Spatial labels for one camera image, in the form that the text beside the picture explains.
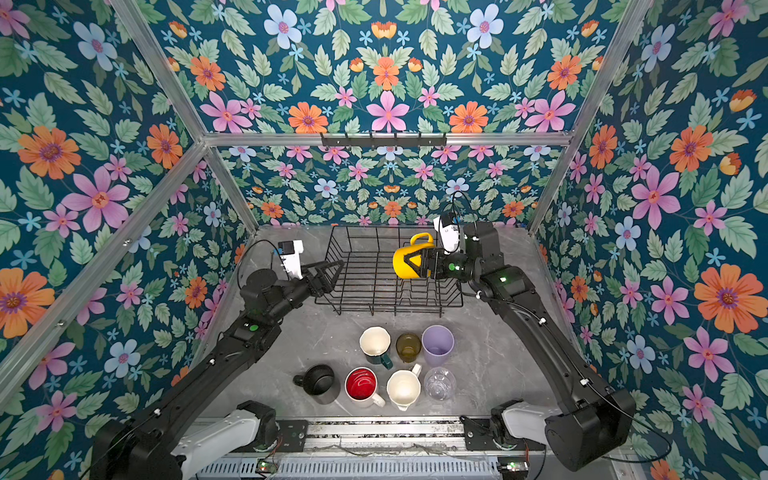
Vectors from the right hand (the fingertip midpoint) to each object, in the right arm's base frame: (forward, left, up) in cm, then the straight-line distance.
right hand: (418, 254), depth 70 cm
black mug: (-19, +29, -31) cm, 47 cm away
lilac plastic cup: (-11, -6, -27) cm, 29 cm away
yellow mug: (-2, +4, -1) cm, 5 cm away
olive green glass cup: (-10, +3, -31) cm, 33 cm away
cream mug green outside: (-10, +12, -29) cm, 33 cm away
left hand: (0, +20, 0) cm, 20 cm away
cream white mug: (-22, +4, -29) cm, 36 cm away
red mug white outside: (-22, +15, -27) cm, 38 cm away
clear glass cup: (-20, -6, -33) cm, 39 cm away
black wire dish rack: (+14, +19, -30) cm, 38 cm away
